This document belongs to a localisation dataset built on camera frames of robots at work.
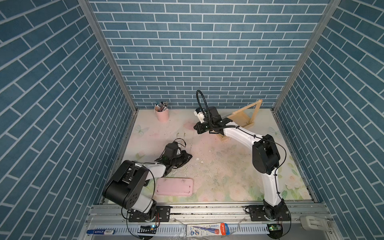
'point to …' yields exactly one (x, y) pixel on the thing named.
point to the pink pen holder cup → (162, 116)
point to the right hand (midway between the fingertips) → (195, 127)
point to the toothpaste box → (208, 230)
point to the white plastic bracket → (313, 223)
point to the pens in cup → (161, 106)
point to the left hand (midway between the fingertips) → (196, 157)
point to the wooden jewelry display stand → (243, 117)
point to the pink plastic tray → (174, 186)
